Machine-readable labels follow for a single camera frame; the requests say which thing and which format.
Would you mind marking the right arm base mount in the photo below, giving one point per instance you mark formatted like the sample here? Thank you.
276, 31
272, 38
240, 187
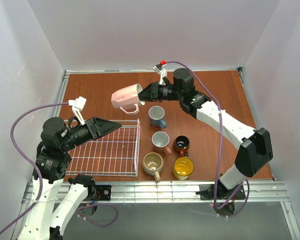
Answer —
206, 192

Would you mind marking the white and pink mug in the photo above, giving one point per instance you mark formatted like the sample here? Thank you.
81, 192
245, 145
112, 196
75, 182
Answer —
160, 141

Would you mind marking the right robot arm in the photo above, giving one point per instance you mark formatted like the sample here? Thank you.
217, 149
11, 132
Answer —
254, 145

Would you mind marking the beige ceramic mug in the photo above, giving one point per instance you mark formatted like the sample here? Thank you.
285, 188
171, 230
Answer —
152, 165

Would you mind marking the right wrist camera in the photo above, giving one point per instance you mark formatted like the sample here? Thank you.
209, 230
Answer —
159, 69

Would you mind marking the white wire dish rack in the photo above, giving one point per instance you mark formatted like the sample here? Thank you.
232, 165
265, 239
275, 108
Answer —
114, 155

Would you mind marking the yellow enamel mug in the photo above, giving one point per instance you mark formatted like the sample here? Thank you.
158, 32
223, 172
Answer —
183, 167

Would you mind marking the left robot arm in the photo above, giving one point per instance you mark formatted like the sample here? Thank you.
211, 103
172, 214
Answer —
45, 221

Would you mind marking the pink faceted mug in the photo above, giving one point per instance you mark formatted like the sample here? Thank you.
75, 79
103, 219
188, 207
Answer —
127, 99

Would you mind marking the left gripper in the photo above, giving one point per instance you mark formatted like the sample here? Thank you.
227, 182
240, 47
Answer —
93, 128

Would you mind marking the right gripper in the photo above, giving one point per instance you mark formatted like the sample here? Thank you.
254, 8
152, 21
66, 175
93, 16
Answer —
154, 91

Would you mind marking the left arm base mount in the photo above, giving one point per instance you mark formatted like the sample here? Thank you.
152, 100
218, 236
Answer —
99, 193

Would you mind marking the brown mug black interior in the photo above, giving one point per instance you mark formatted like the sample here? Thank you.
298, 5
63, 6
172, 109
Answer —
181, 145

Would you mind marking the aluminium frame rail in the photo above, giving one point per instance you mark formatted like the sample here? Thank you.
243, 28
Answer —
170, 190

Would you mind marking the blue floral mug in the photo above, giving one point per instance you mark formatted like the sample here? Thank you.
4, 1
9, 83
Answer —
156, 114

